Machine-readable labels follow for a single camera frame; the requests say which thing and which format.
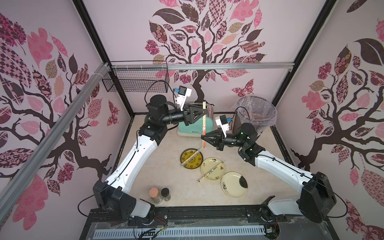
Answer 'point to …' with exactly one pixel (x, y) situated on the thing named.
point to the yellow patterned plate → (195, 163)
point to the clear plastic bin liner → (258, 111)
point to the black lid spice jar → (165, 192)
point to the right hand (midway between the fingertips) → (203, 137)
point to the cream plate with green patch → (234, 185)
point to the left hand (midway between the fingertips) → (205, 113)
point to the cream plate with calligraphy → (210, 163)
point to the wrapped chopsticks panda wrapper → (210, 172)
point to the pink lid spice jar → (154, 194)
